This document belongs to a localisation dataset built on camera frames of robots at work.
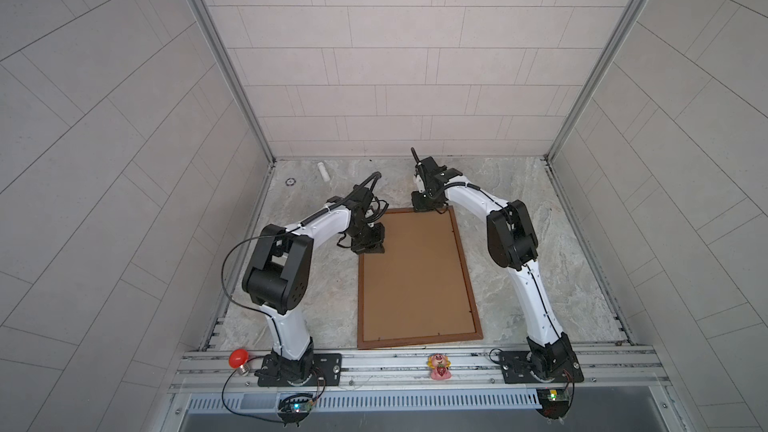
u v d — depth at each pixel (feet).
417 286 2.78
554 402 2.23
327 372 2.33
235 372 2.31
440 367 2.26
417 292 2.72
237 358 2.32
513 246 1.97
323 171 3.65
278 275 1.56
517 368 2.34
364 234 2.54
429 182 2.71
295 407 2.11
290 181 3.56
